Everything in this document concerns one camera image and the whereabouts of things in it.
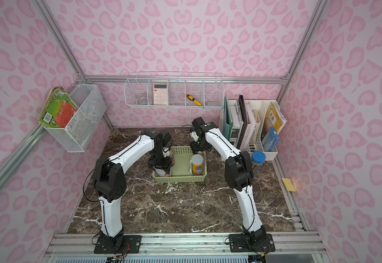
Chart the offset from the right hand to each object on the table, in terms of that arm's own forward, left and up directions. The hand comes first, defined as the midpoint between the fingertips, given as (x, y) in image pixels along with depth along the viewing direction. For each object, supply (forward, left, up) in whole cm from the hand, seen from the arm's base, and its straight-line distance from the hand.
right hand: (198, 149), depth 97 cm
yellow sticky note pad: (-16, -53, -13) cm, 57 cm away
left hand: (-14, +18, +1) cm, 23 cm away
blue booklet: (+3, -42, +5) cm, 42 cm away
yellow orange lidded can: (-13, 0, +4) cm, 14 cm away
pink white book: (+1, -27, +20) cm, 34 cm away
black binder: (+4, -24, +20) cm, 32 cm away
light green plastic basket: (-10, +10, -9) cm, 16 cm away
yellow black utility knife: (+22, +1, +18) cm, 28 cm away
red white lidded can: (-18, +19, +4) cm, 26 cm away
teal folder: (-1, -15, +21) cm, 26 cm away
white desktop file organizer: (+23, -38, +12) cm, 46 cm away
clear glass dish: (+22, +33, +19) cm, 44 cm away
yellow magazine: (+10, -44, +14) cm, 48 cm away
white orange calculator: (+23, +22, +23) cm, 39 cm away
